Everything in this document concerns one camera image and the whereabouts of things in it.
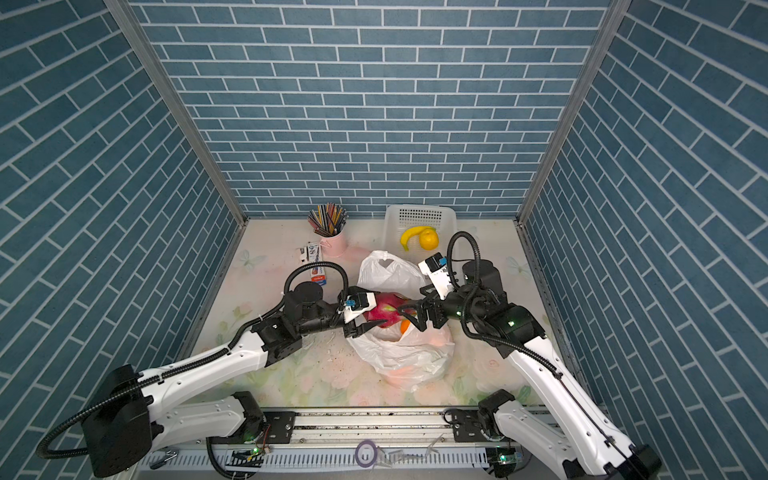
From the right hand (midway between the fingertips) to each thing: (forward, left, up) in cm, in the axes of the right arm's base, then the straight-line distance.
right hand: (409, 296), depth 68 cm
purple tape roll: (-26, +9, -27) cm, 38 cm away
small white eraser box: (+28, +40, -24) cm, 55 cm away
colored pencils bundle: (+36, +30, -12) cm, 48 cm away
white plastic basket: (+47, +7, -21) cm, 52 cm away
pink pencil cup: (+28, +27, -18) cm, 44 cm away
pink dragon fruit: (-3, +5, -2) cm, 6 cm away
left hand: (-1, +7, -4) cm, 8 cm away
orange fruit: (-5, +1, -5) cm, 7 cm away
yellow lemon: (+37, -5, -21) cm, 43 cm away
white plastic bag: (-8, -3, -18) cm, 20 cm away
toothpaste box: (+29, +37, -25) cm, 53 cm away
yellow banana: (+43, 0, -23) cm, 49 cm away
